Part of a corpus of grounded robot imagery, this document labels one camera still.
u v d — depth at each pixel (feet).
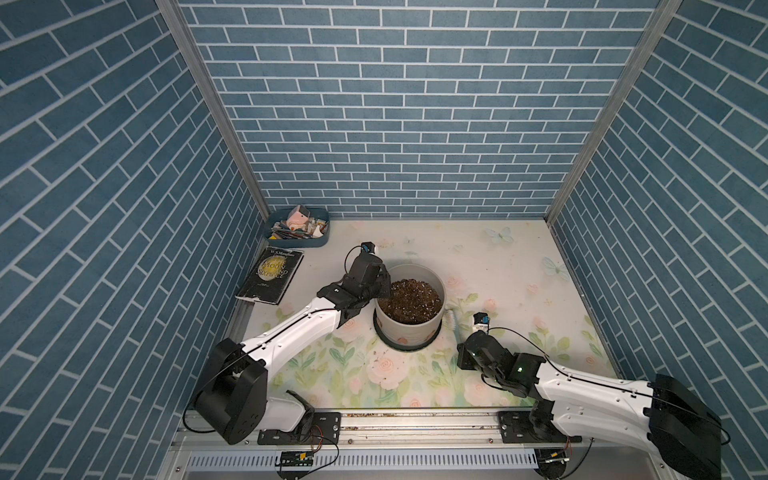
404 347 2.76
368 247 2.46
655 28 2.40
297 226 3.66
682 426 1.37
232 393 1.34
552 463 2.33
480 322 2.48
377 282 2.25
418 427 2.47
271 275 3.34
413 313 2.75
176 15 2.31
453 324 2.91
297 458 2.36
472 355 2.14
